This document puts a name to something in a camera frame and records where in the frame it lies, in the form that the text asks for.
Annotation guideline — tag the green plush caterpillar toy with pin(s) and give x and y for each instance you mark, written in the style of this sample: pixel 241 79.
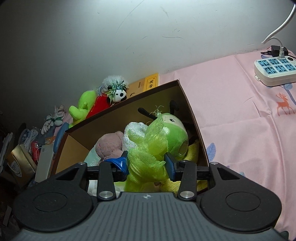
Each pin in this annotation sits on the green plush caterpillar toy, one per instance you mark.
pixel 166 133

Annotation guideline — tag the pink plush teddy bear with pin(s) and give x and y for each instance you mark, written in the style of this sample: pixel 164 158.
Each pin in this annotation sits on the pink plush teddy bear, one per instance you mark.
pixel 109 146

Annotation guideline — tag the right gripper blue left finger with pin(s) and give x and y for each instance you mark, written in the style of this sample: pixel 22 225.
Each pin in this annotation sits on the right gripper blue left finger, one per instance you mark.
pixel 119 167

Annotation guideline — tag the lime green mesh scrunchie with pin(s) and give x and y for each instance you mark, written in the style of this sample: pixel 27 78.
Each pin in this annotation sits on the lime green mesh scrunchie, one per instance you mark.
pixel 144 169

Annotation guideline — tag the blue oval object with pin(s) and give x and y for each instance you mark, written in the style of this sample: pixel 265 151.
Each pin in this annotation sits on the blue oval object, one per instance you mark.
pixel 59 136

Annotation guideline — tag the gold paper bag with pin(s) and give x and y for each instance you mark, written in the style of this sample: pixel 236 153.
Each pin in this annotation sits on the gold paper bag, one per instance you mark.
pixel 21 164

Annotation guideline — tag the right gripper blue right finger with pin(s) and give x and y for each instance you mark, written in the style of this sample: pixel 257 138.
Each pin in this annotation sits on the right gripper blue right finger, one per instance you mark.
pixel 173 167

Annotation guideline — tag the white blue power strip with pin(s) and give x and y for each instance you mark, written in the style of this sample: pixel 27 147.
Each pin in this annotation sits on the white blue power strip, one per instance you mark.
pixel 275 71

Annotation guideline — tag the teal green sock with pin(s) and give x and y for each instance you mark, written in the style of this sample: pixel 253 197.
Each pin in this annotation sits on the teal green sock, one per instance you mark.
pixel 92 159

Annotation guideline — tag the lime green plush toy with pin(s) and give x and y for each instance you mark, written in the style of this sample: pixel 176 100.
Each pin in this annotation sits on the lime green plush toy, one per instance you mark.
pixel 85 103

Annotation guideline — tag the white fluffy towel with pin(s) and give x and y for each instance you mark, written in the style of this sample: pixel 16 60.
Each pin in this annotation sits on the white fluffy towel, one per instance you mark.
pixel 134 133

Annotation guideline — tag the yellow box with characters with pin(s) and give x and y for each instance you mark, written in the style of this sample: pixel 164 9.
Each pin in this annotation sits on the yellow box with characters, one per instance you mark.
pixel 143 85

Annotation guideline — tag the pink patterned bed sheet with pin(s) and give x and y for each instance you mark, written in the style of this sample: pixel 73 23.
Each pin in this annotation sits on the pink patterned bed sheet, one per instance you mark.
pixel 245 125

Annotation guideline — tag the red package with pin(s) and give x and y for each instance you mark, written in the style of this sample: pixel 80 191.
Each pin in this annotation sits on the red package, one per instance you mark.
pixel 35 151

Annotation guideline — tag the white booklet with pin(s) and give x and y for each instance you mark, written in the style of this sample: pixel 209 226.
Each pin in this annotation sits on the white booklet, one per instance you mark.
pixel 44 163

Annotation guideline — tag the black plug adapter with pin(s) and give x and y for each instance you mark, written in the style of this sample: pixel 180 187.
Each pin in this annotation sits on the black plug adapter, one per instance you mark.
pixel 274 51

